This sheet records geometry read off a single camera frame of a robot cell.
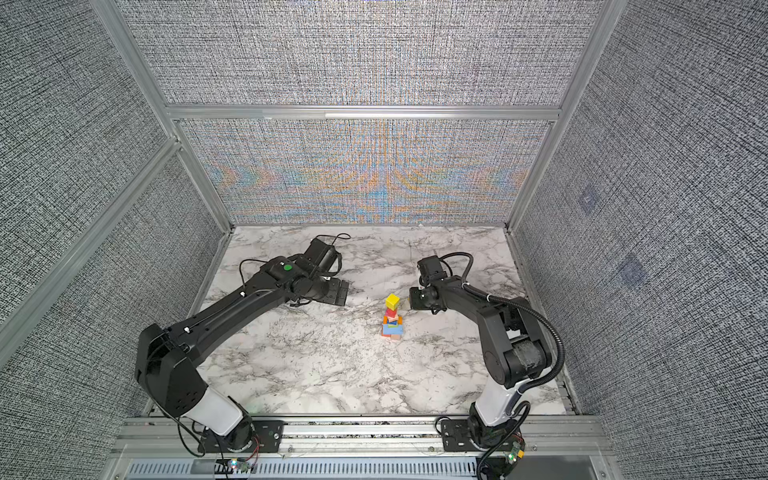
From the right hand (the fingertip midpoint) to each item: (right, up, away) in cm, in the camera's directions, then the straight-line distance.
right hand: (417, 299), depth 96 cm
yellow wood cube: (-9, +2, -15) cm, 18 cm away
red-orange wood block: (-10, -10, -7) cm, 16 cm away
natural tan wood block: (-7, -10, -7) cm, 14 cm away
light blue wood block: (-8, -8, -7) cm, 13 cm away
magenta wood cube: (-8, -4, -9) cm, 13 cm away
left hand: (-25, +4, -14) cm, 29 cm away
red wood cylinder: (-9, -3, -10) cm, 14 cm away
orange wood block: (-6, -5, -7) cm, 11 cm away
